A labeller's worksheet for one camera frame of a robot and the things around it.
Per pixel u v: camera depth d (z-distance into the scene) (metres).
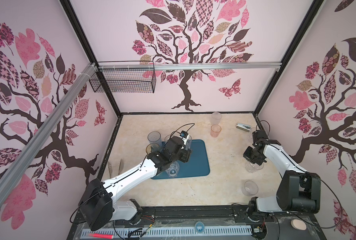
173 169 0.88
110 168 0.90
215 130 1.05
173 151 0.59
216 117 1.09
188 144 1.00
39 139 0.53
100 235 0.68
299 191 0.43
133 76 0.95
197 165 0.90
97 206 0.39
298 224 0.72
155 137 0.95
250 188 0.82
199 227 0.71
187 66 0.93
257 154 0.71
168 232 0.70
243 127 1.10
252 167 0.82
